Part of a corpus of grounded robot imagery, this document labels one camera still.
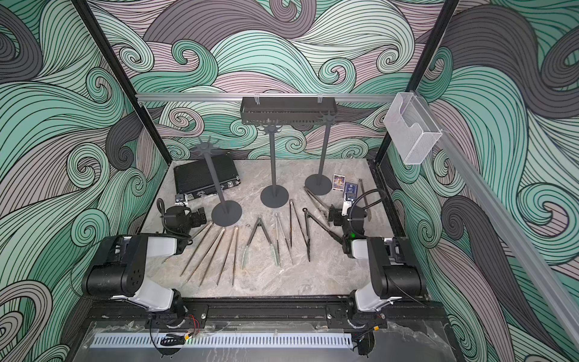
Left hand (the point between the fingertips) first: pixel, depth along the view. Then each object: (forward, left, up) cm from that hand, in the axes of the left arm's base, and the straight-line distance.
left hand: (191, 207), depth 94 cm
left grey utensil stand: (0, -13, -5) cm, 14 cm away
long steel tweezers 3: (-15, -4, -6) cm, 17 cm away
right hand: (+1, -65, +2) cm, 65 cm away
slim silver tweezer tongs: (-4, -38, -5) cm, 38 cm away
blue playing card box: (+14, -72, -5) cm, 74 cm away
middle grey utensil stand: (+10, -35, -5) cm, 37 cm away
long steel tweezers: (-9, -20, -6) cm, 23 cm away
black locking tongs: (0, -51, -5) cm, 51 cm away
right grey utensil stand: (+17, -58, -5) cm, 60 cm away
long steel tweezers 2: (-9, -13, -6) cm, 17 cm away
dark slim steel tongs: (+5, -44, -5) cm, 44 cm away
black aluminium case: (+21, +7, -7) cm, 24 cm away
